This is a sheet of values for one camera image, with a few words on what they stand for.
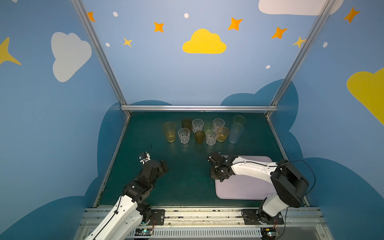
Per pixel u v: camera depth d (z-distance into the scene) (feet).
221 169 2.13
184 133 3.42
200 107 3.42
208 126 3.46
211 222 2.41
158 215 2.46
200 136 3.44
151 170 1.95
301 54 2.83
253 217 2.42
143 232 2.31
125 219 1.61
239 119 3.32
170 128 3.23
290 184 1.47
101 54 2.78
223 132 3.52
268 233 2.33
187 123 3.46
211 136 3.45
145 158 2.26
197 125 3.64
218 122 3.57
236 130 3.32
